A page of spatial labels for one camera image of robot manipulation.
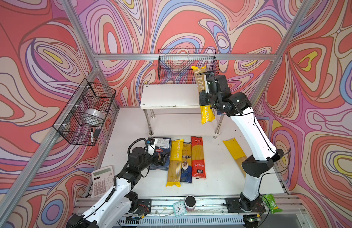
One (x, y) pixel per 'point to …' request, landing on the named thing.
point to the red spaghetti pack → (198, 166)
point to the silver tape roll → (94, 114)
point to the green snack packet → (274, 208)
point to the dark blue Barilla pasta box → (162, 146)
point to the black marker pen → (92, 135)
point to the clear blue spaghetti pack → (186, 168)
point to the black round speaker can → (190, 202)
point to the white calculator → (102, 181)
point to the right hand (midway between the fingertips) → (204, 98)
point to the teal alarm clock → (180, 208)
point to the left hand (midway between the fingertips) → (164, 151)
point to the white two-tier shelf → (174, 109)
